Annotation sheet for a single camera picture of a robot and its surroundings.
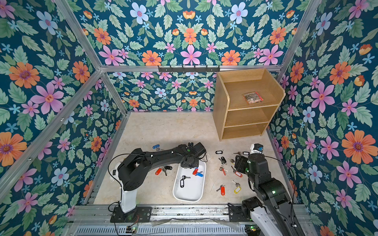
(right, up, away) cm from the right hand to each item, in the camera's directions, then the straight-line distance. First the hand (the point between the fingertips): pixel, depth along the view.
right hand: (240, 156), depth 72 cm
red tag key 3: (-7, -21, +10) cm, 25 cm away
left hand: (-22, -9, +18) cm, 30 cm away
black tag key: (+9, -3, +24) cm, 26 cm away
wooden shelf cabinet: (+2, +21, +24) cm, 32 cm away
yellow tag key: (+2, -20, +11) cm, 23 cm away
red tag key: (-5, -12, +17) cm, 21 cm away
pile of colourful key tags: (-23, -13, +15) cm, 30 cm away
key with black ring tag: (-5, -7, +22) cm, 23 cm away
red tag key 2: (+2, -14, +16) cm, 22 cm away
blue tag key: (-50, +1, +27) cm, 57 cm away
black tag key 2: (-7, -2, +24) cm, 26 cm away
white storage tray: (-26, -19, +13) cm, 35 cm away
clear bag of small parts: (+10, +31, +10) cm, 34 cm away
